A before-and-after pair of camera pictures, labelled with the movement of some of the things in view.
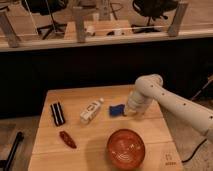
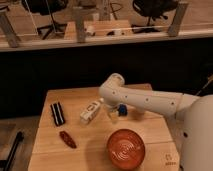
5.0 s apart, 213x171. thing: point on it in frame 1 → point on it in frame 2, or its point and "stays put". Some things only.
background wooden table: x=101 y=29 stays put
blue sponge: x=117 y=110 stays put
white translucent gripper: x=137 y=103 → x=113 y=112
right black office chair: x=152 y=9 stays put
